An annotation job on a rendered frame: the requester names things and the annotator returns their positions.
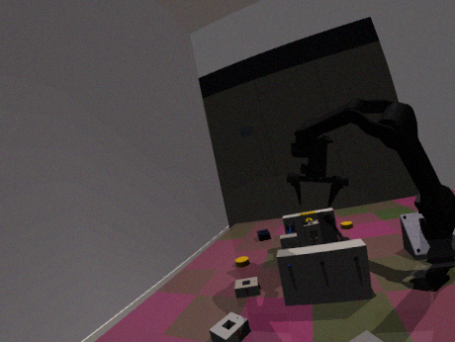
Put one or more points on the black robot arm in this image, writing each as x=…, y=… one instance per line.
x=397, y=128

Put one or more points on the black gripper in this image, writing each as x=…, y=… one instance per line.
x=316, y=168

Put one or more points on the yellow round disc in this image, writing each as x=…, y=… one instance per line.
x=242, y=262
x=346, y=224

